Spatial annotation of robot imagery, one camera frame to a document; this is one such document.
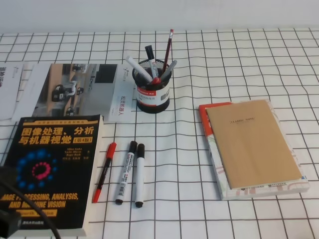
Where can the red and white book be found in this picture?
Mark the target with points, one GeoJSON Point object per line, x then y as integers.
{"type": "Point", "coordinates": [226, 193]}

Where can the red cap pen in holder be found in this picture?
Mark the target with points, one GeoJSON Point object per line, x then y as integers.
{"type": "Point", "coordinates": [156, 81]}

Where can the grey pen in holder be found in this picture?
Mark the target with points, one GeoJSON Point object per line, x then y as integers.
{"type": "Point", "coordinates": [168, 70]}

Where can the black image processing textbook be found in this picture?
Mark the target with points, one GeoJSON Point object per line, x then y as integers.
{"type": "Point", "coordinates": [56, 160]}

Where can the white grey marker in holder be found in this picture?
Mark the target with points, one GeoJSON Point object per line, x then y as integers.
{"type": "Point", "coordinates": [139, 69]}

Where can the labelled black cap whiteboard marker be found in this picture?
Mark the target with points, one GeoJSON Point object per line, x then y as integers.
{"type": "Point", "coordinates": [126, 172]}

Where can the plain white black cap marker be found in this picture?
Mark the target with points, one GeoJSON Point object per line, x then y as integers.
{"type": "Point", "coordinates": [139, 200]}

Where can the robot photo brochure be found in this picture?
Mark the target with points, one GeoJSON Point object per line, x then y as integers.
{"type": "Point", "coordinates": [57, 90]}

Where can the brown kraft classic notebook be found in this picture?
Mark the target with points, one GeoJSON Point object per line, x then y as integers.
{"type": "Point", "coordinates": [251, 145]}

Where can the red and black pen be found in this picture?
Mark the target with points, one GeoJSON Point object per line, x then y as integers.
{"type": "Point", "coordinates": [108, 161]}

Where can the black cap marker in holder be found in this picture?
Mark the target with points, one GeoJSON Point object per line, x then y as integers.
{"type": "Point", "coordinates": [152, 61]}

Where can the white paper leaflet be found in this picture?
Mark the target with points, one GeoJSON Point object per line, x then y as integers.
{"type": "Point", "coordinates": [10, 75]}

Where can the red pencil with eraser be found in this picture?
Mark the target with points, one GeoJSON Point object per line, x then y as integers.
{"type": "Point", "coordinates": [168, 49]}

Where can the black mesh pen holder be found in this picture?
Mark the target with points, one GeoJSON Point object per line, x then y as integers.
{"type": "Point", "coordinates": [152, 99]}

